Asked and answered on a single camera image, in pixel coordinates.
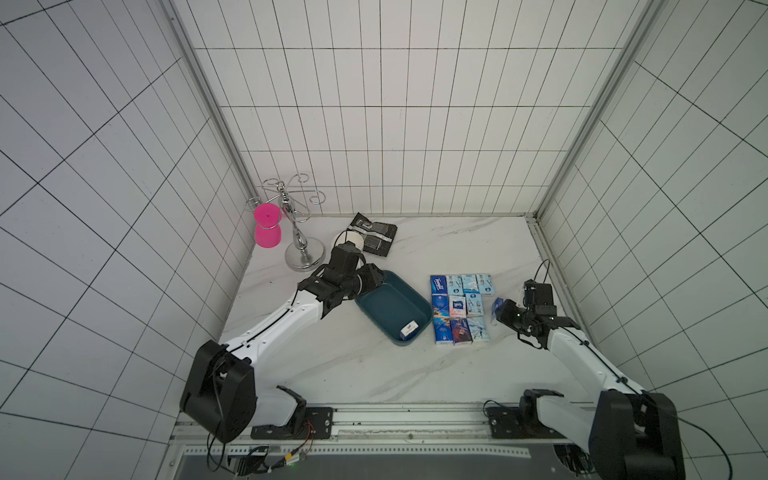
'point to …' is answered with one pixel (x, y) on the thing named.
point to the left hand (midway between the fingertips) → (378, 282)
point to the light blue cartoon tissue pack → (470, 284)
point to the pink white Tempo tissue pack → (458, 306)
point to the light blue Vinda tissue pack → (454, 285)
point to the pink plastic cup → (268, 217)
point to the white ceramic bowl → (349, 235)
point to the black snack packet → (378, 236)
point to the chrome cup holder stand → (302, 254)
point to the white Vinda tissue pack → (409, 330)
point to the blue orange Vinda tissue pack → (441, 309)
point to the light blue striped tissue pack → (478, 328)
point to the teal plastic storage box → (393, 306)
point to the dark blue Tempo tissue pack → (438, 285)
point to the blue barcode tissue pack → (496, 305)
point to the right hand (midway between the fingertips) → (490, 307)
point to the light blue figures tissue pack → (474, 305)
